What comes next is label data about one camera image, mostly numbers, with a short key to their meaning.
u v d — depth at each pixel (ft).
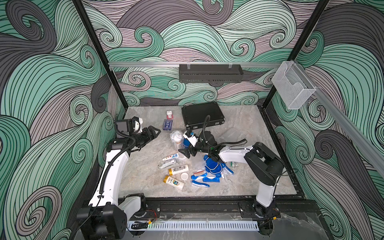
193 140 2.55
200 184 2.67
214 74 3.12
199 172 2.78
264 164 1.64
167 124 3.51
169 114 3.59
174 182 2.61
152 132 2.25
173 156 2.97
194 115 3.95
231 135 3.30
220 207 2.49
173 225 2.29
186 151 2.55
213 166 2.80
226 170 2.81
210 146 2.33
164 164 2.89
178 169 2.80
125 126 1.88
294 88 2.48
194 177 2.73
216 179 2.73
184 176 2.76
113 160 1.53
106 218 1.20
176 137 2.81
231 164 2.88
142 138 2.16
